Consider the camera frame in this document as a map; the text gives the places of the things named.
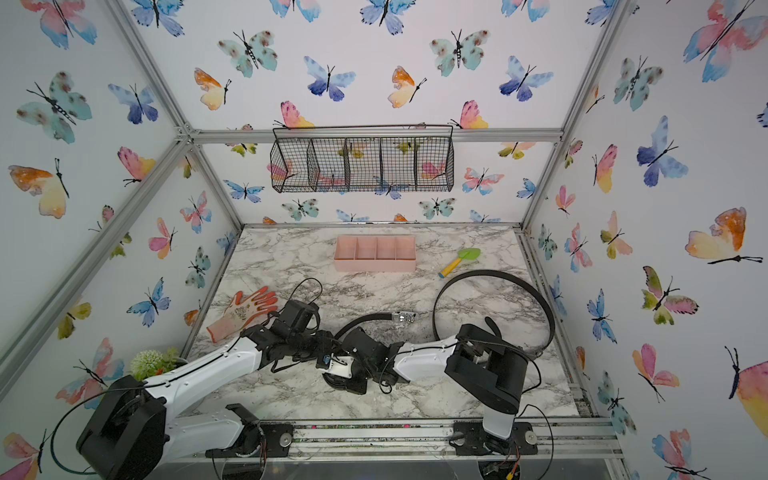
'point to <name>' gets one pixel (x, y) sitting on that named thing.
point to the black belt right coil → (491, 322)
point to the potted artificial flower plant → (150, 362)
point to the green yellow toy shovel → (466, 253)
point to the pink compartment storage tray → (375, 253)
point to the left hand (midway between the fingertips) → (338, 347)
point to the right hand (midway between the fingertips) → (340, 371)
